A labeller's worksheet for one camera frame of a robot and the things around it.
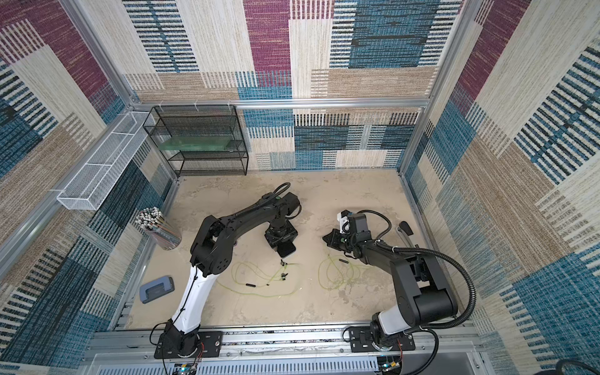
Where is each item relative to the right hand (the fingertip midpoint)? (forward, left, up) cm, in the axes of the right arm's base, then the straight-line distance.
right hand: (327, 240), depth 92 cm
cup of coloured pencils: (0, +61, +15) cm, 63 cm away
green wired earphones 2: (-10, -2, -5) cm, 11 cm away
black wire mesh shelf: (+45, +55, +26) cm, 75 cm away
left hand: (0, +14, -5) cm, 15 cm away
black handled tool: (+3, -31, 0) cm, 31 cm away
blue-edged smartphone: (-3, +16, +1) cm, 16 cm away
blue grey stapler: (-17, +61, -1) cm, 63 cm away
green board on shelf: (+38, +52, +19) cm, 67 cm away
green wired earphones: (-13, +28, -4) cm, 31 cm away
